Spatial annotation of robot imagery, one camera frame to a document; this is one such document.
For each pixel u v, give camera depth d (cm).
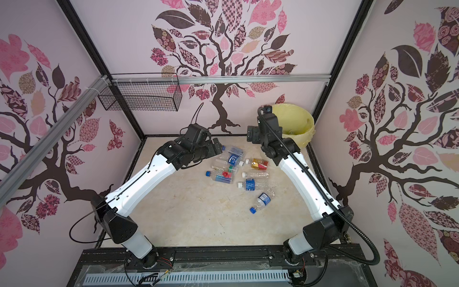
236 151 105
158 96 80
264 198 85
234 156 101
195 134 54
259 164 100
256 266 72
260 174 99
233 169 98
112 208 42
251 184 90
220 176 95
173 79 91
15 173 51
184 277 70
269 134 53
